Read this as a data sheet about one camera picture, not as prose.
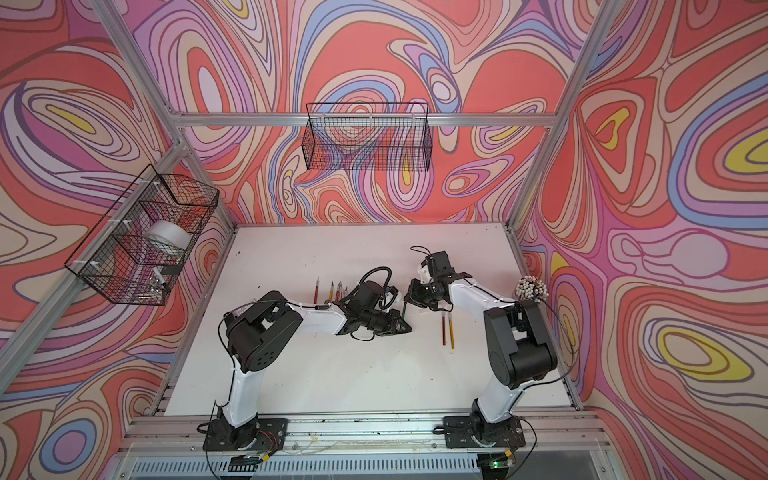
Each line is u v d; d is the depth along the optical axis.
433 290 0.70
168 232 0.75
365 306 0.77
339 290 1.01
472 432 0.72
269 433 0.73
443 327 0.93
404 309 0.91
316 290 1.01
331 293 1.01
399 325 0.87
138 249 0.78
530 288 0.80
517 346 0.47
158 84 0.82
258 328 0.55
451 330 0.91
